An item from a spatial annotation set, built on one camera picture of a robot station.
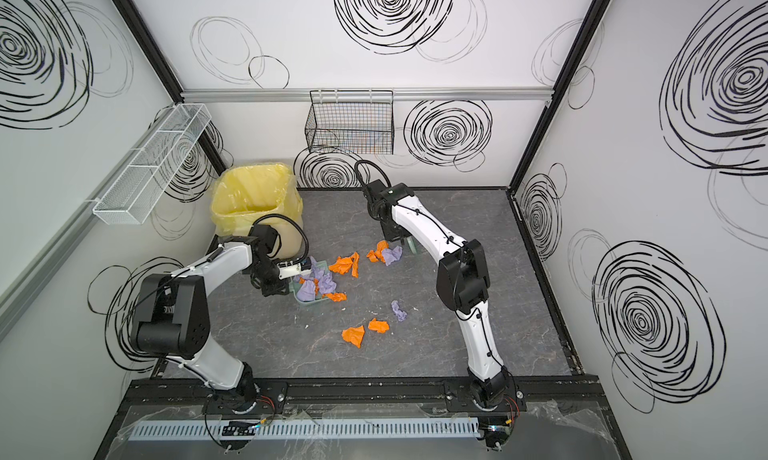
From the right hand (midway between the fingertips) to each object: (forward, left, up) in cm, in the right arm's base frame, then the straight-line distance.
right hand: (401, 234), depth 92 cm
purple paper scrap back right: (-1, +3, -11) cm, 11 cm away
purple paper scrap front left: (-15, +29, -8) cm, 34 cm away
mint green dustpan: (-12, +33, -10) cm, 36 cm away
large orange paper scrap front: (-5, +19, -10) cm, 22 cm away
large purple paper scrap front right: (-11, +24, -10) cm, 28 cm away
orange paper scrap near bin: (-1, +8, -11) cm, 13 cm away
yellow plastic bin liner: (+12, +52, +5) cm, 53 cm away
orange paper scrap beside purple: (-24, +7, -11) cm, 28 cm away
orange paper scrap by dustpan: (-16, +20, -10) cm, 27 cm away
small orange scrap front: (-27, +13, -11) cm, 32 cm away
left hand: (-12, +36, -10) cm, 39 cm away
